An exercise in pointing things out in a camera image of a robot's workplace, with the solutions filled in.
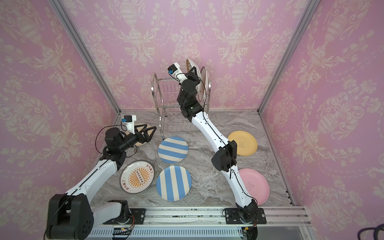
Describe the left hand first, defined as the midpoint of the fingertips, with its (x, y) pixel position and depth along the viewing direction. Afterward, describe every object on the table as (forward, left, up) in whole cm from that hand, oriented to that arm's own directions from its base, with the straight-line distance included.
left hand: (151, 127), depth 78 cm
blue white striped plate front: (-20, -11, -26) cm, 35 cm away
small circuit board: (-42, +12, -29) cm, 53 cm away
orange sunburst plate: (-16, +11, -26) cm, 33 cm away
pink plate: (-20, -57, -24) cm, 66 cm away
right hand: (+19, -24, +23) cm, 39 cm away
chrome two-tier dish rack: (+28, -3, +2) cm, 28 cm away
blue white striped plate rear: (+2, -8, -25) cm, 26 cm away
